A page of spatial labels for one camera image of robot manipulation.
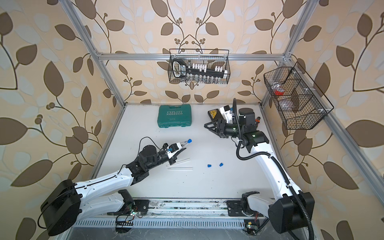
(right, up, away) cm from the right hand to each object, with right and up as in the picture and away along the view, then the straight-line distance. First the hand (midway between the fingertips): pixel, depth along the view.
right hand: (206, 127), depth 70 cm
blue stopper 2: (+3, -24, +19) cm, 30 cm away
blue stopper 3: (+10, -23, +18) cm, 31 cm away
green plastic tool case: (-19, +7, +38) cm, 43 cm away
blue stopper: (-8, -6, -2) cm, 10 cm away
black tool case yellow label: (+9, +7, +41) cm, 43 cm away
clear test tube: (-15, -25, +18) cm, 35 cm away
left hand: (-13, -8, +5) cm, 16 cm away
